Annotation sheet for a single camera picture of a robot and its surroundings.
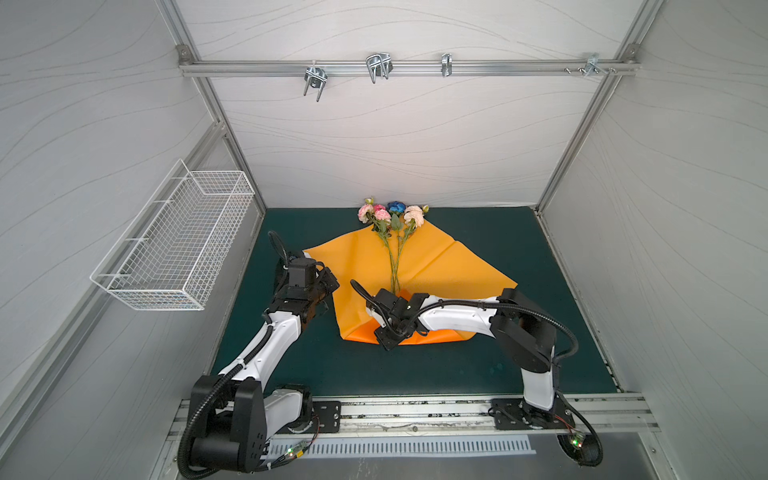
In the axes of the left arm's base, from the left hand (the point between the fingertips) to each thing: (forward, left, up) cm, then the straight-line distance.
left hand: (339, 270), depth 87 cm
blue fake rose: (+34, -17, -8) cm, 39 cm away
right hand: (-14, -14, -12) cm, 23 cm away
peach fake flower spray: (+29, -23, -7) cm, 38 cm away
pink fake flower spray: (+26, -11, -7) cm, 29 cm away
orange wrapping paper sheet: (+13, -24, -13) cm, 30 cm away
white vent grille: (-42, -1, -13) cm, 44 cm away
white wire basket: (-8, +36, +18) cm, 41 cm away
